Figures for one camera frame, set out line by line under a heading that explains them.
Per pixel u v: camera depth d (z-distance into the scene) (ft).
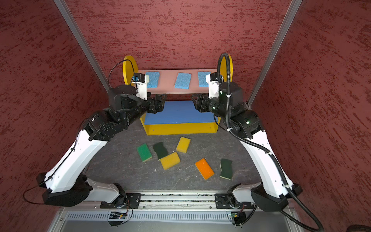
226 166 2.79
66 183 1.27
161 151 3.03
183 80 2.43
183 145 3.11
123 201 2.22
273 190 1.20
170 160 2.87
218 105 1.60
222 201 2.43
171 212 2.38
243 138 1.23
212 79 1.61
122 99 1.26
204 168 2.79
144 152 2.97
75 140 1.24
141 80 1.52
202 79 2.49
